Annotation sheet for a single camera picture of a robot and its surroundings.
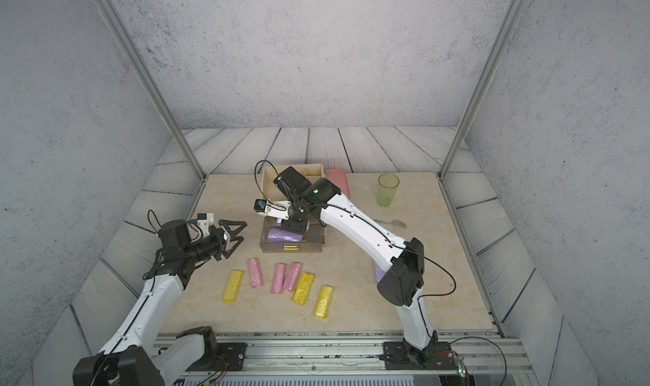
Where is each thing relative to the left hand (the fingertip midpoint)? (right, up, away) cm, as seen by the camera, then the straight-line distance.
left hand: (247, 231), depth 78 cm
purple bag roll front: (+8, -2, +1) cm, 9 cm away
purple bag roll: (+42, -16, +9) cm, 46 cm away
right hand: (+13, +4, -1) cm, 14 cm away
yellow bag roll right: (+23, -24, +5) cm, 33 cm away
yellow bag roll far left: (-8, -19, +10) cm, 23 cm away
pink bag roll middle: (+8, -18, +10) cm, 22 cm away
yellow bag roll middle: (+16, -20, +7) cm, 27 cm away
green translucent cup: (+48, +16, +26) cm, 57 cm away
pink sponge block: (+28, +19, +40) cm, 53 cm away
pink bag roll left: (0, -17, +9) cm, 19 cm away
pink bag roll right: (+12, -17, +9) cm, 23 cm away
